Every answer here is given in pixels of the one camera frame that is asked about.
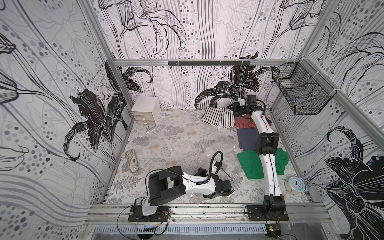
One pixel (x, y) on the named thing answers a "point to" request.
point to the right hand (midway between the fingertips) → (230, 106)
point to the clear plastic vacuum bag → (184, 138)
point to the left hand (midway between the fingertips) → (198, 171)
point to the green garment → (251, 163)
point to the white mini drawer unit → (146, 110)
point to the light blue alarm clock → (295, 186)
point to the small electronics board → (273, 230)
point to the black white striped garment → (220, 117)
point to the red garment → (245, 121)
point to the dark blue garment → (247, 138)
